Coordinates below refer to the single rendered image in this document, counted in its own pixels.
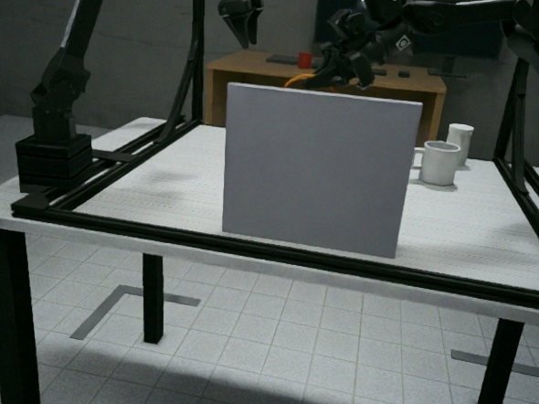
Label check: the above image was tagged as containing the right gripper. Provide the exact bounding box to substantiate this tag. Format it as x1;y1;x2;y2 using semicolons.
217;0;264;49

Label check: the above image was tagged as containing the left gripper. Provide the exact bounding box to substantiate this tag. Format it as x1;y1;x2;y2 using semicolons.
302;30;388;90

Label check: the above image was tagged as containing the orange cable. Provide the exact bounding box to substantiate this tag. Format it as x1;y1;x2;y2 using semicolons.
282;74;338;94

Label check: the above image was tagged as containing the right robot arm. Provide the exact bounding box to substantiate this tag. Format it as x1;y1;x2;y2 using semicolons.
30;0;103;144

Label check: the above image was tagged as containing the white mug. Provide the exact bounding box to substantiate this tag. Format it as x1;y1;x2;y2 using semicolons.
411;141;460;186

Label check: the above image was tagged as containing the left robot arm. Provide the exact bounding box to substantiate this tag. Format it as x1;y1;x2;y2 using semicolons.
327;0;539;75

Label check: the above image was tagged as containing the white cylinder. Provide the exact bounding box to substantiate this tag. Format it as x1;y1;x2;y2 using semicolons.
447;124;474;166

